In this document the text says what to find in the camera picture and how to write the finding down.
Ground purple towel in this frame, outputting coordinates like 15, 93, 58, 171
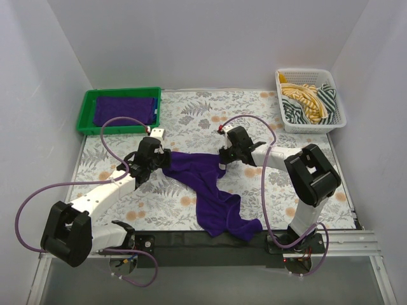
163, 152, 263, 241
93, 97, 154, 126

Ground blue towel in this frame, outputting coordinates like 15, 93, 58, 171
151, 98, 158, 124

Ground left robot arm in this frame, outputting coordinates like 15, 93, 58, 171
40, 133, 171, 267

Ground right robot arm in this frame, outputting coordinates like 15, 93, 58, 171
217, 126, 341, 250

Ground green white striped towel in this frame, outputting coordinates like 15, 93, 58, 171
282, 84, 336, 125

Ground yellow white striped towel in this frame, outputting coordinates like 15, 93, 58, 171
280, 83, 328, 124

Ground white plastic laundry basket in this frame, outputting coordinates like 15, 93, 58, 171
275, 68, 347, 133

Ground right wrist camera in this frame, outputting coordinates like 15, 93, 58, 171
217, 124, 234, 149

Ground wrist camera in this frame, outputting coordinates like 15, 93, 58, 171
147, 126, 166, 142
217, 124, 234, 149

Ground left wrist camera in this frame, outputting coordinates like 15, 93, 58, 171
147, 126, 166, 142

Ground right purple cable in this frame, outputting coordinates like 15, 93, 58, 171
222, 114, 330, 276

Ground purple cable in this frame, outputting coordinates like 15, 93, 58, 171
222, 114, 330, 276
15, 116, 159, 288

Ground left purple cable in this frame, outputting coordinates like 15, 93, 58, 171
15, 116, 159, 288

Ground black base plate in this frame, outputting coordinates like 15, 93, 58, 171
135, 231, 324, 273

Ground aluminium rail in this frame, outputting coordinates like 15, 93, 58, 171
282, 230, 382, 258

